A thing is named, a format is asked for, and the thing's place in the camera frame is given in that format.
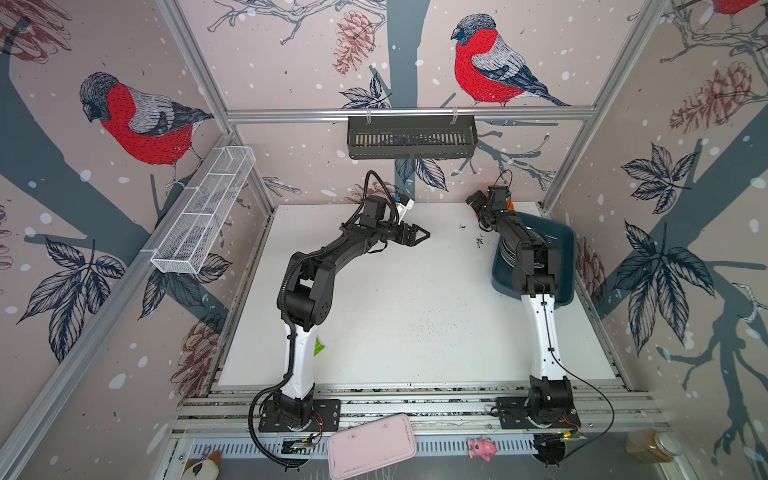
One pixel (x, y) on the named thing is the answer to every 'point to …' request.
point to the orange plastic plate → (509, 205)
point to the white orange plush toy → (205, 468)
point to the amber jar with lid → (651, 446)
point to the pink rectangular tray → (370, 445)
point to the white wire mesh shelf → (196, 224)
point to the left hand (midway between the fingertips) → (421, 231)
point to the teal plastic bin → (564, 238)
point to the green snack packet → (318, 347)
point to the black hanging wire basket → (412, 137)
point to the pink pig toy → (482, 446)
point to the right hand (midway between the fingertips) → (473, 205)
